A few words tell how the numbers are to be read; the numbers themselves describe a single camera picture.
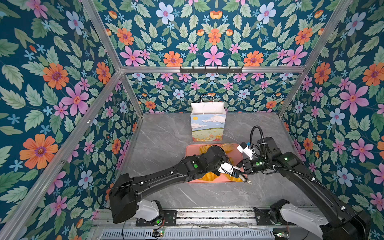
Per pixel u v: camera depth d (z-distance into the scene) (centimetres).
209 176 83
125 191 47
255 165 62
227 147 95
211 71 94
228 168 62
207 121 88
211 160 54
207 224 73
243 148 67
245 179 63
